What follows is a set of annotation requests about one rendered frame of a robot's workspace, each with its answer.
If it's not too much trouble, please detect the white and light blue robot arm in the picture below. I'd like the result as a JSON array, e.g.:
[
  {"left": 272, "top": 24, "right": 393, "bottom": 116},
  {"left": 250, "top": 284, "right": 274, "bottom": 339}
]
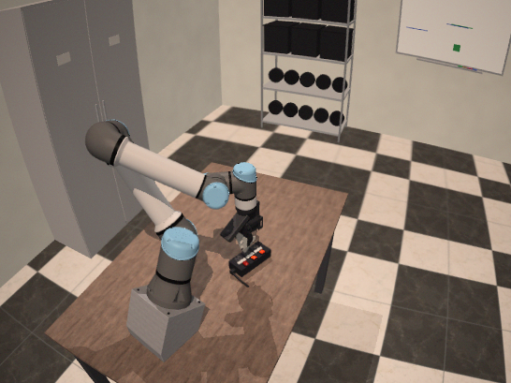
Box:
[{"left": 85, "top": 120, "right": 256, "bottom": 310}]

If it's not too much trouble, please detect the black power strip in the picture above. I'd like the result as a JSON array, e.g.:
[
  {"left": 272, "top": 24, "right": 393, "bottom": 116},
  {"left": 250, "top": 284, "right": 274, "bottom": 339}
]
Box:
[{"left": 228, "top": 242, "right": 271, "bottom": 287}]

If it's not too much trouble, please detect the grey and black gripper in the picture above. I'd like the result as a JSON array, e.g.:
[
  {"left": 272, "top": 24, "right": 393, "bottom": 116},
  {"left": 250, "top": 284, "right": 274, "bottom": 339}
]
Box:
[{"left": 236, "top": 200, "right": 263, "bottom": 253}]

